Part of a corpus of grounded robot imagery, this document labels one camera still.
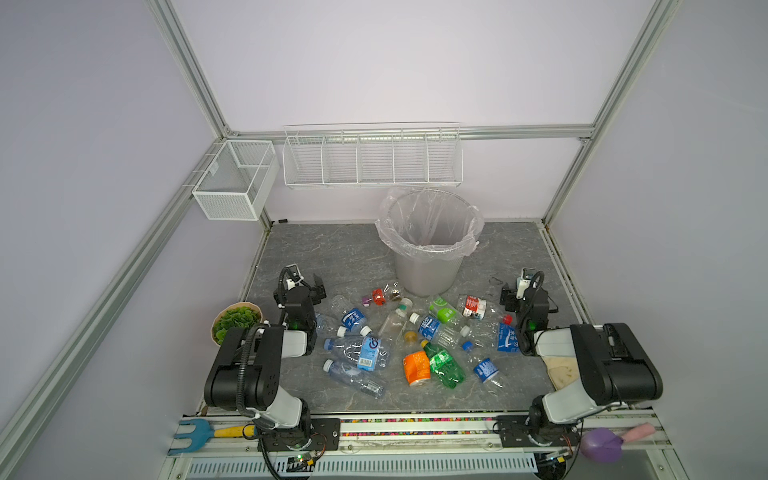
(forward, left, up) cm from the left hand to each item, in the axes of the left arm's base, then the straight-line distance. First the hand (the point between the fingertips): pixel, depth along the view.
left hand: (302, 280), depth 92 cm
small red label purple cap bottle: (-3, -28, -4) cm, 28 cm away
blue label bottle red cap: (-20, -61, -5) cm, 64 cm away
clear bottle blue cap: (-29, -17, -6) cm, 34 cm away
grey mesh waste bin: (-2, -40, -1) cm, 40 cm away
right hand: (-6, -70, -3) cm, 70 cm away
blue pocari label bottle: (-16, -38, -4) cm, 42 cm away
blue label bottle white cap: (-12, -15, -5) cm, 20 cm away
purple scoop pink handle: (-48, -77, -8) cm, 90 cm away
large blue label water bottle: (-22, -19, -5) cm, 30 cm away
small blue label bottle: (-29, -51, -4) cm, 59 cm away
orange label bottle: (-25, -33, -5) cm, 42 cm away
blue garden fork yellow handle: (-38, +21, -9) cm, 45 cm away
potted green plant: (-12, +17, +1) cm, 20 cm away
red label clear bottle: (-10, -53, -5) cm, 55 cm away
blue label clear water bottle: (-12, -7, -4) cm, 15 cm away
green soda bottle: (-27, -41, -6) cm, 49 cm away
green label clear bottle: (-13, -44, -5) cm, 46 cm away
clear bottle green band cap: (-11, -28, -9) cm, 32 cm away
